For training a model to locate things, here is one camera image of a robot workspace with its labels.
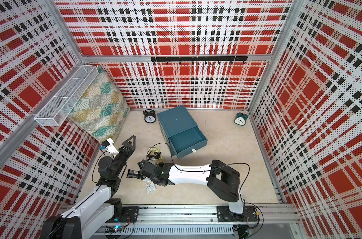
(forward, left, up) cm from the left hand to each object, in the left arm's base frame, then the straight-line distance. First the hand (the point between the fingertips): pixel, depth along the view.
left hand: (137, 138), depth 80 cm
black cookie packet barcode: (-13, +5, -18) cm, 23 cm away
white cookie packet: (-19, -7, -18) cm, 27 cm away
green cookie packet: (+4, -6, -18) cm, 19 cm away
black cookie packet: (-1, -6, -18) cm, 19 cm away
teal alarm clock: (+26, -67, -15) cm, 73 cm away
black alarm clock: (+28, +1, -13) cm, 31 cm away
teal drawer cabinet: (+11, -20, +2) cm, 23 cm away
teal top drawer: (-1, -28, -2) cm, 28 cm away
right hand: (-12, -14, -13) cm, 22 cm away
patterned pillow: (+17, +23, +6) cm, 29 cm away
